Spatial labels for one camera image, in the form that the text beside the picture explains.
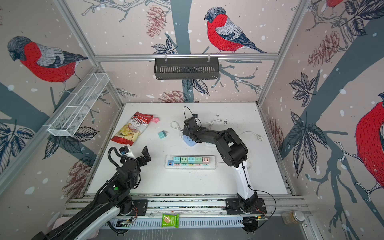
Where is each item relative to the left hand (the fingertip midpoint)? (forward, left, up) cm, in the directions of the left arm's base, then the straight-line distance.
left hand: (138, 149), depth 79 cm
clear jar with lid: (-31, -73, -4) cm, 79 cm away
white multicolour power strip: (-3, -18, -11) cm, 21 cm away
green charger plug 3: (+18, -8, -12) cm, 23 cm away
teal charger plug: (-3, -28, -8) cm, 29 cm away
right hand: (+22, -27, -13) cm, 37 cm away
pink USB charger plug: (-3, -37, -7) cm, 38 cm away
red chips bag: (+17, +13, -10) cm, 24 cm away
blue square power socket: (+12, -27, -12) cm, 32 cm away
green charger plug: (-3, -33, -8) cm, 34 cm away
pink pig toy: (+31, -1, -12) cm, 33 cm away
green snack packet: (-30, -19, -12) cm, 38 cm away
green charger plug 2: (-3, -24, -8) cm, 26 cm away
